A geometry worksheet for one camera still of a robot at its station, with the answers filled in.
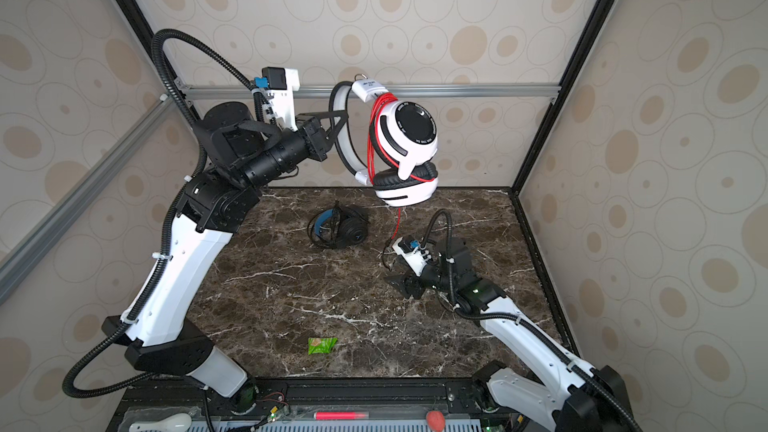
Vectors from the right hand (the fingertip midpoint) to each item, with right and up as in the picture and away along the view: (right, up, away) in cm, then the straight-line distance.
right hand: (396, 267), depth 76 cm
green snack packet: (-20, -22, +4) cm, 30 cm away
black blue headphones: (-20, +9, +30) cm, 37 cm away
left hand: (-8, +30, -28) cm, 42 cm away
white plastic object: (-55, -36, -6) cm, 66 cm away
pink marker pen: (-13, -35, -4) cm, 38 cm away
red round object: (+9, -34, -7) cm, 36 cm away
